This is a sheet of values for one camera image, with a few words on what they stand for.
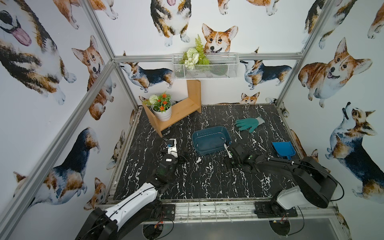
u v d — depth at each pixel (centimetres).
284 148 99
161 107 93
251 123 110
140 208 53
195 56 79
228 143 82
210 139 101
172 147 70
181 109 110
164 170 61
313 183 44
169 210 75
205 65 84
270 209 68
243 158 69
